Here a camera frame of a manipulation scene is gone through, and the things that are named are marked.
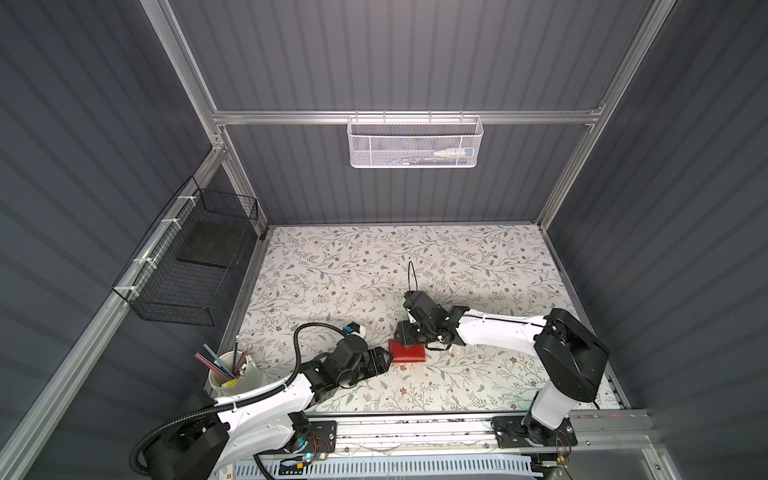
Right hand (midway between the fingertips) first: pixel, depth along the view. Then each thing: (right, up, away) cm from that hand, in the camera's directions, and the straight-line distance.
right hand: (401, 337), depth 87 cm
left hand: (-4, -5, -5) cm, 8 cm away
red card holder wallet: (+1, -5, -1) cm, 5 cm away
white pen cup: (-44, -7, -10) cm, 46 cm away
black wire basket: (-54, +24, -14) cm, 60 cm away
